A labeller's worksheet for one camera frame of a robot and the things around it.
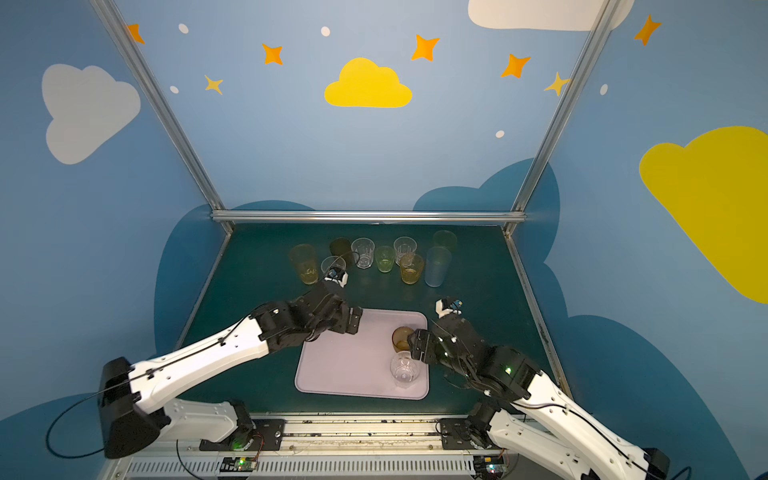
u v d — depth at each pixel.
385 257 1.04
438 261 1.03
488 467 0.71
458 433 0.75
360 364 0.87
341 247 1.05
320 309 0.55
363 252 1.11
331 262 1.04
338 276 0.68
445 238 1.02
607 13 0.69
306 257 0.99
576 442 0.42
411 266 1.06
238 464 0.70
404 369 0.85
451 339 0.49
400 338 0.89
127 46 0.74
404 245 1.10
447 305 0.64
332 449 0.73
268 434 0.75
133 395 0.39
